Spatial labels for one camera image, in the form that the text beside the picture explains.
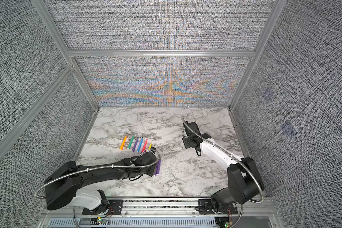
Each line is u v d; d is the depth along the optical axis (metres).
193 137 0.66
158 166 0.86
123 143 0.98
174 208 0.75
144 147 0.96
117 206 0.73
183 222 0.70
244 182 0.42
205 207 0.73
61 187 0.42
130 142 0.98
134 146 0.97
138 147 0.96
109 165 0.54
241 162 0.44
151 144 0.97
